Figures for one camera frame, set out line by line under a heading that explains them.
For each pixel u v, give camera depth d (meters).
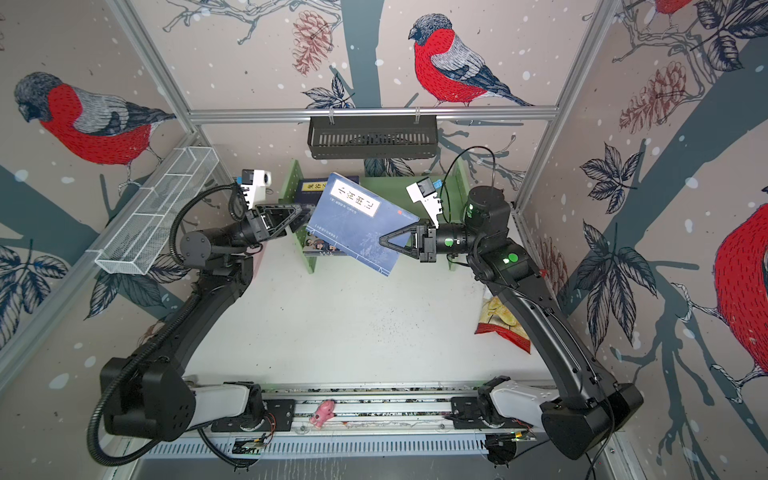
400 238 0.53
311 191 0.83
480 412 0.73
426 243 0.49
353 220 0.54
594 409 0.36
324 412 0.73
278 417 0.73
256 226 0.52
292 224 0.54
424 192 0.51
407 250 0.53
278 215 0.53
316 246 0.90
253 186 0.56
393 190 0.54
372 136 1.07
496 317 0.86
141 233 0.73
